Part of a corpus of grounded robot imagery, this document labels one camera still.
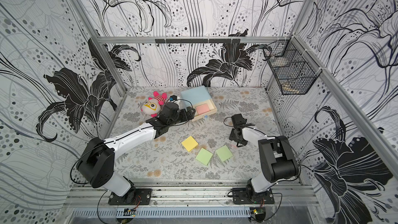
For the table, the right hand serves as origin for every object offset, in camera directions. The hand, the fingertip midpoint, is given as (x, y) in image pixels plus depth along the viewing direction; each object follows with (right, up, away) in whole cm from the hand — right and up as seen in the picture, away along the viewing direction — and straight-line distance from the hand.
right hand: (238, 135), depth 95 cm
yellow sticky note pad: (-30, -4, -4) cm, 31 cm away
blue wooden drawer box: (-23, +22, +2) cm, 32 cm away
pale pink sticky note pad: (-4, -4, -7) cm, 9 cm away
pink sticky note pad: (-22, +17, -4) cm, 28 cm away
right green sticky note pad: (-10, -8, -9) cm, 15 cm away
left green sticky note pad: (-21, -10, -9) cm, 25 cm away
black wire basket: (+30, +41, -7) cm, 51 cm away
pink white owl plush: (-56, +18, +5) cm, 59 cm away
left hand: (-29, +14, -9) cm, 33 cm away
